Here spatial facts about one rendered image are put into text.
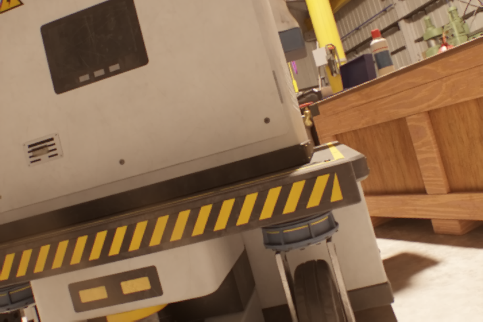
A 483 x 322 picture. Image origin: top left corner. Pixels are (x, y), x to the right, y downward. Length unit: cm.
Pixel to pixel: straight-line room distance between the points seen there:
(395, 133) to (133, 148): 85
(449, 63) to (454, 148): 22
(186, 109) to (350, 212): 32
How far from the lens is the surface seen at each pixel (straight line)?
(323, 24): 533
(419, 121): 121
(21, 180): 78
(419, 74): 118
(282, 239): 58
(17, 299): 78
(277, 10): 121
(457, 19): 1271
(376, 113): 132
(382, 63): 174
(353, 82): 168
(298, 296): 59
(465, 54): 108
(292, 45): 116
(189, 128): 64
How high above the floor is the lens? 36
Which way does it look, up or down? 3 degrees up
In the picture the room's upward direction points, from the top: 15 degrees counter-clockwise
